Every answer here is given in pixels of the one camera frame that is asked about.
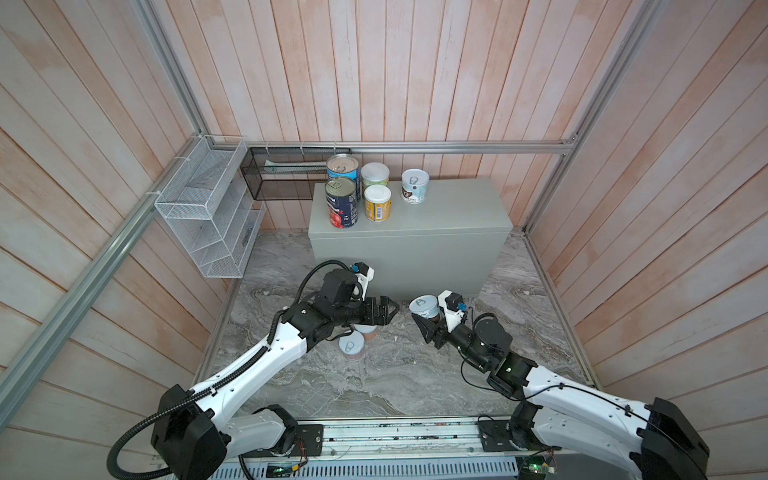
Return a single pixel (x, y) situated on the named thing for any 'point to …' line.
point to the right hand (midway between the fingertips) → (424, 306)
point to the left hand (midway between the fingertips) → (385, 314)
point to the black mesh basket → (287, 173)
